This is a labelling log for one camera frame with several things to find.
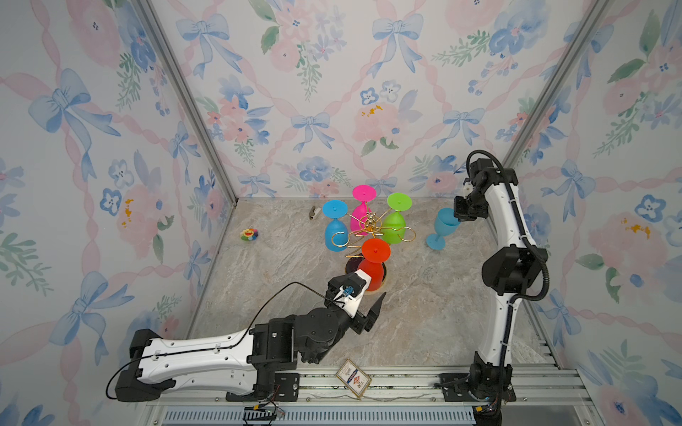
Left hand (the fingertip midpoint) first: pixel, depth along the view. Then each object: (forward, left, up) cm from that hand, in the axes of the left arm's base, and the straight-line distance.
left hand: (370, 284), depth 60 cm
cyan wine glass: (+23, +8, -12) cm, 27 cm away
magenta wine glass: (+32, 0, -2) cm, 32 cm away
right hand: (+34, -35, -14) cm, 51 cm away
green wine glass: (+25, -10, -10) cm, 29 cm away
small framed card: (-13, +3, -30) cm, 33 cm away
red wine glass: (+10, -2, -2) cm, 10 cm away
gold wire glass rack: (+19, -3, -4) cm, 20 cm away
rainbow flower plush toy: (+37, +45, -30) cm, 65 cm away
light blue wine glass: (+30, -28, -15) cm, 44 cm away
